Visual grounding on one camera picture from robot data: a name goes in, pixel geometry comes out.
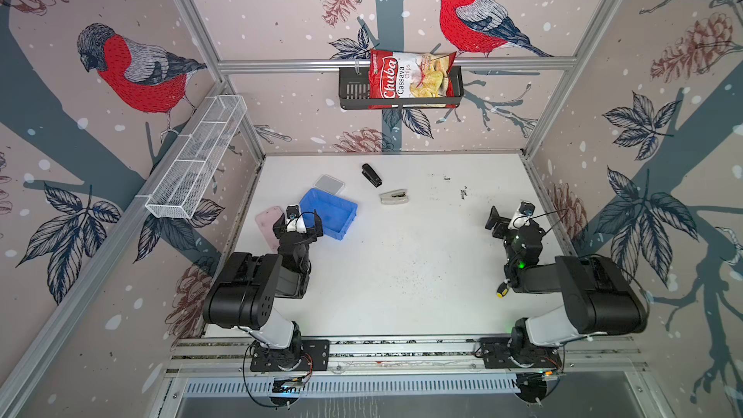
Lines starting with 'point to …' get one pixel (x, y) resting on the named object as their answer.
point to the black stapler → (371, 175)
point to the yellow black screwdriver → (502, 290)
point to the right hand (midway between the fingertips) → (507, 208)
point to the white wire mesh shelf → (174, 196)
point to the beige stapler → (394, 197)
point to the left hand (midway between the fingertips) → (303, 206)
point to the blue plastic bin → (337, 215)
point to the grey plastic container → (329, 184)
